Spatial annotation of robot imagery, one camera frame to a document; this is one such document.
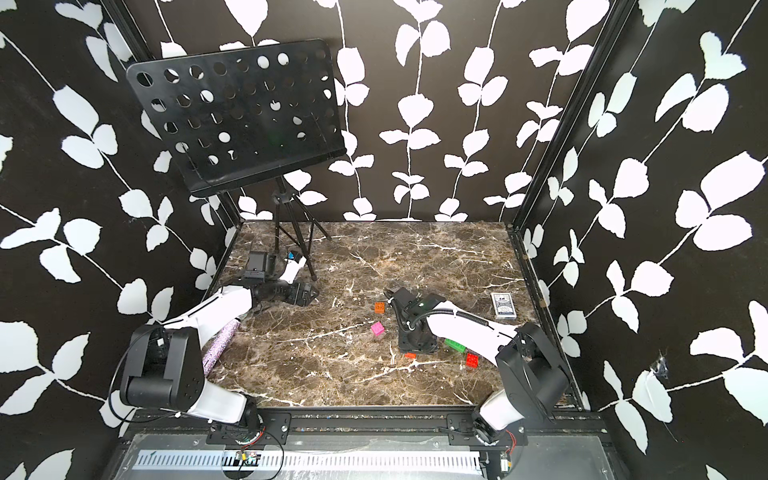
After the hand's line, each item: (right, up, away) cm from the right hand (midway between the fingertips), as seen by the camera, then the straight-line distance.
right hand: (405, 344), depth 84 cm
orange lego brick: (-8, +9, +11) cm, 16 cm away
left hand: (-30, +17, +7) cm, 35 cm away
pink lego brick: (-8, +3, +6) cm, 11 cm away
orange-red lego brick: (+2, -4, +2) cm, 5 cm away
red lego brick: (+19, -4, 0) cm, 20 cm away
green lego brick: (+16, -2, +2) cm, 16 cm away
